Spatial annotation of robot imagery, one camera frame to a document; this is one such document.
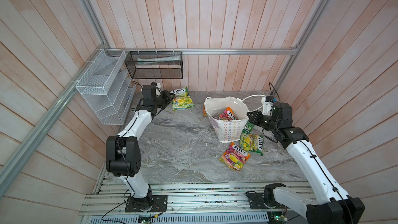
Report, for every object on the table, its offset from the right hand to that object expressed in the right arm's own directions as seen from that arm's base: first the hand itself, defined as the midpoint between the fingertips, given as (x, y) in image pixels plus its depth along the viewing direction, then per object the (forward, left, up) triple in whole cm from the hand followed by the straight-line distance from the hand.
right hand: (246, 112), depth 77 cm
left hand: (+13, +38, -1) cm, 40 cm away
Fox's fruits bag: (+8, +7, -14) cm, 17 cm away
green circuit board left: (-44, +50, -27) cm, 71 cm away
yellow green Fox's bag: (-5, -7, -22) cm, 24 cm away
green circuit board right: (-41, -13, -27) cm, 51 cm away
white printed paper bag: (-5, +8, -10) cm, 14 cm away
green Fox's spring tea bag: (+11, +34, -3) cm, 36 cm away
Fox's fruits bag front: (-14, +4, -23) cm, 27 cm away
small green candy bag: (+6, -8, -23) cm, 25 cm away
